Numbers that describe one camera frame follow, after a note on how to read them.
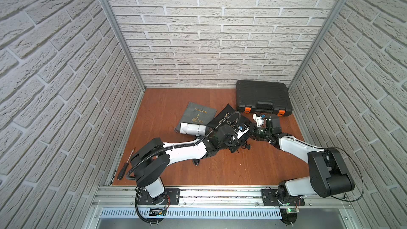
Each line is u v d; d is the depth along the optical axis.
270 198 0.73
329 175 0.44
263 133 0.77
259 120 0.83
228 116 0.92
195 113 1.04
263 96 1.09
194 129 0.92
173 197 0.73
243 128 0.68
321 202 0.74
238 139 0.70
